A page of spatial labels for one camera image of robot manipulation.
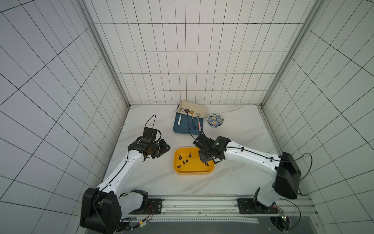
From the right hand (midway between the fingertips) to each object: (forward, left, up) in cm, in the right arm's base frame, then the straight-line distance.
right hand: (200, 156), depth 81 cm
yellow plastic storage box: (-3, +3, -9) cm, 10 cm away
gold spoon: (+42, +7, -9) cm, 43 cm away
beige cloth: (+46, +4, -8) cm, 47 cm away
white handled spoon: (+43, +15, -8) cm, 46 cm away
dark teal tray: (+25, +13, -8) cm, 29 cm away
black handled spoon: (+42, +11, -8) cm, 44 cm away
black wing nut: (-1, +10, -9) cm, 13 cm away
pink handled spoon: (+39, +2, -9) cm, 40 cm away
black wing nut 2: (+1, +8, -8) cm, 12 cm away
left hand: (+2, +19, +2) cm, 19 cm away
